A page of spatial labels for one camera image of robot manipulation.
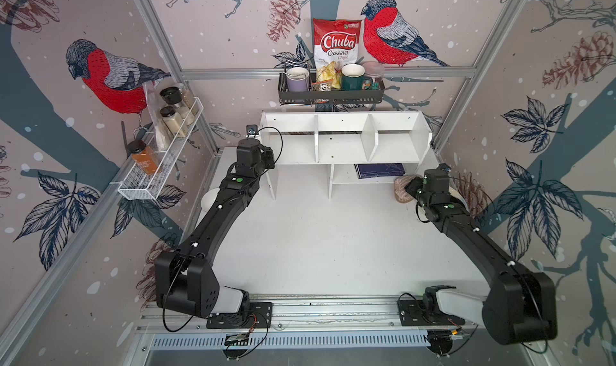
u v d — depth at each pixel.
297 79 0.81
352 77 0.80
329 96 0.87
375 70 0.84
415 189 0.76
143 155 0.66
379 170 0.92
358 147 0.88
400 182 0.88
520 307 0.39
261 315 0.75
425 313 0.71
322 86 0.85
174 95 0.78
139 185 0.68
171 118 0.76
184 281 0.41
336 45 0.78
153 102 0.73
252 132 0.68
